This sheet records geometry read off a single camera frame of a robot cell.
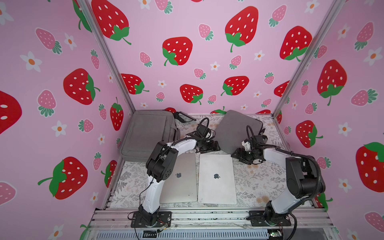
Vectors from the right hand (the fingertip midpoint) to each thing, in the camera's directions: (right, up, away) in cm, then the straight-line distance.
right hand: (234, 157), depth 94 cm
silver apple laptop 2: (-13, -14, -8) cm, 20 cm away
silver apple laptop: (-33, -16, -6) cm, 37 cm away
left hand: (-11, +5, +1) cm, 12 cm away
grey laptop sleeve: (+2, +18, +13) cm, 22 cm away
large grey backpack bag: (-60, +19, +11) cm, 64 cm away
